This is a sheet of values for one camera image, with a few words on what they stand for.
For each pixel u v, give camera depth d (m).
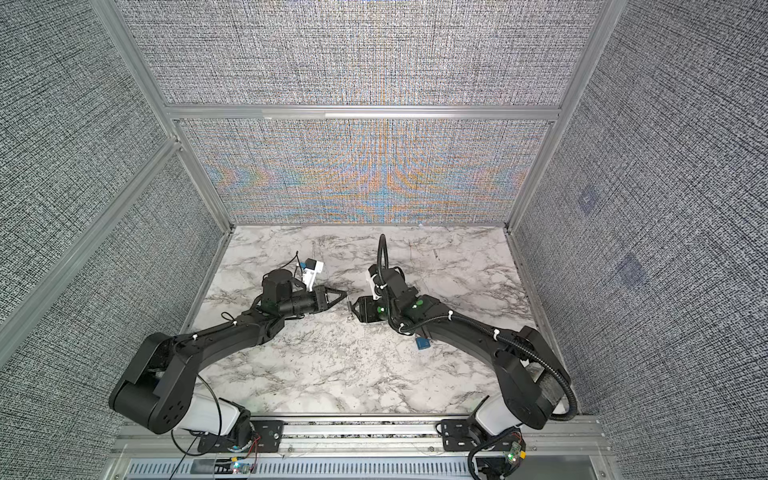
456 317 0.54
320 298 0.75
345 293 0.83
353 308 0.81
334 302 0.80
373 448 0.73
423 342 0.88
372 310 0.73
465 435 0.73
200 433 0.60
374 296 0.75
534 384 0.44
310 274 0.80
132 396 0.43
